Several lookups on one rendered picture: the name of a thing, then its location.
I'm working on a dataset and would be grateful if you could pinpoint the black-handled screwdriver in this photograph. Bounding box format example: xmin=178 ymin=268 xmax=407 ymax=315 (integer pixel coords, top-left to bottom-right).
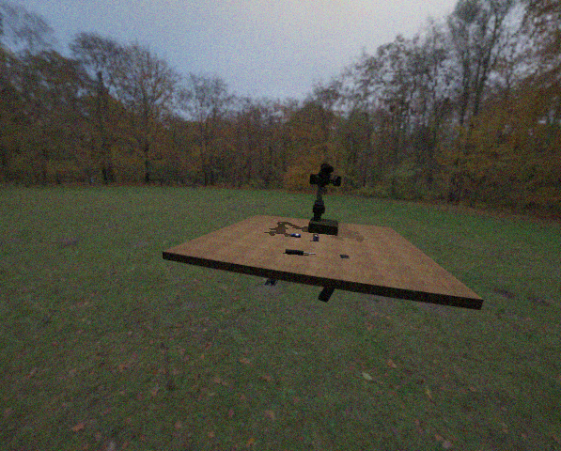
xmin=286 ymin=249 xmax=315 ymax=255

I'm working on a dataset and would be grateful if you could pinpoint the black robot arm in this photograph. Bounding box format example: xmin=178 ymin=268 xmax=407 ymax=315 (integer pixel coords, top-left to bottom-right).
xmin=313 ymin=164 xmax=333 ymax=222

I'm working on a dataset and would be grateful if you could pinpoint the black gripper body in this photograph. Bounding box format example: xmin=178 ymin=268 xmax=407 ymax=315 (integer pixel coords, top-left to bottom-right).
xmin=309 ymin=174 xmax=341 ymax=186

